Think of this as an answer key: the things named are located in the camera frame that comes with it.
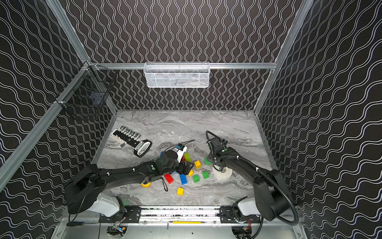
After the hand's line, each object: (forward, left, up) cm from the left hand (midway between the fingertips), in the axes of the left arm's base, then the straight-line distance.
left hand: (192, 165), depth 80 cm
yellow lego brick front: (-11, +6, -10) cm, 16 cm away
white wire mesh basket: (+57, +15, +18) cm, 62 cm away
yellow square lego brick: (+4, -3, -7) cm, 9 cm away
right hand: (+8, -12, -6) cm, 16 cm away
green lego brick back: (+8, -8, -11) cm, 16 cm away
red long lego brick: (-5, +13, -10) cm, 17 cm away
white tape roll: (0, -17, -11) cm, 20 cm away
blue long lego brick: (-4, +5, -10) cm, 12 cm away
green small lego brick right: (-1, -8, -10) cm, 13 cm away
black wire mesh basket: (+43, +71, +15) cm, 84 cm away
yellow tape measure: (-10, +25, -9) cm, 29 cm away
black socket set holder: (+24, +50, -12) cm, 57 cm away
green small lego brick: (-3, -2, -10) cm, 11 cm away
